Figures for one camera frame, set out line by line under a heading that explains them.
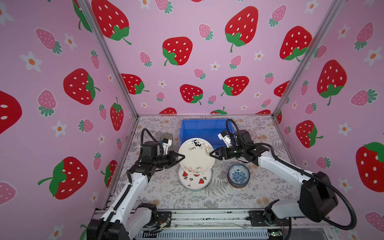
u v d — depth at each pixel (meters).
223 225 0.73
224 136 0.75
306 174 0.45
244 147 0.65
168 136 1.07
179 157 0.75
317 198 0.41
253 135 1.01
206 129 1.21
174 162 0.69
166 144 0.73
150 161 0.62
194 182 0.86
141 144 0.61
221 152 0.70
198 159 0.76
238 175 0.82
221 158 0.71
